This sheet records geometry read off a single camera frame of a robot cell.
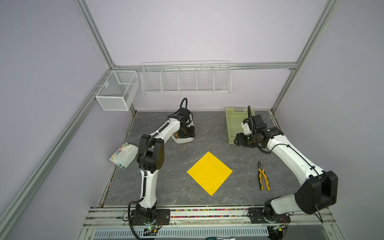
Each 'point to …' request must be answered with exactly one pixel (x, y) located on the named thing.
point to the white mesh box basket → (120, 92)
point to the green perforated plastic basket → (234, 119)
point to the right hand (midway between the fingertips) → (239, 142)
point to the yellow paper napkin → (209, 173)
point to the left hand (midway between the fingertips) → (193, 136)
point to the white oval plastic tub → (190, 122)
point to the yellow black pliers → (261, 172)
